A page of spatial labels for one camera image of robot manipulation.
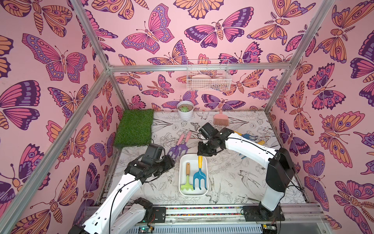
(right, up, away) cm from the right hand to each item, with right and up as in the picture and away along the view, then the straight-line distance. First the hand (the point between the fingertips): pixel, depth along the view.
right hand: (195, 156), depth 82 cm
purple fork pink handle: (-14, +1, +16) cm, 22 cm away
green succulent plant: (-7, +29, +25) cm, 39 cm away
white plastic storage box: (-7, -3, +6) cm, 10 cm away
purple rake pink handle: (-8, +3, +17) cm, 19 cm away
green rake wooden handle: (-4, -15, -4) cm, 16 cm away
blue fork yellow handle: (+2, -9, -4) cm, 10 cm away
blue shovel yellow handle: (+39, +9, +24) cm, 46 cm away
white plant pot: (-6, +24, +30) cm, 39 cm away
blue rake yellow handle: (+45, +6, +19) cm, 49 cm away
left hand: (-12, -2, -5) cm, 13 cm away
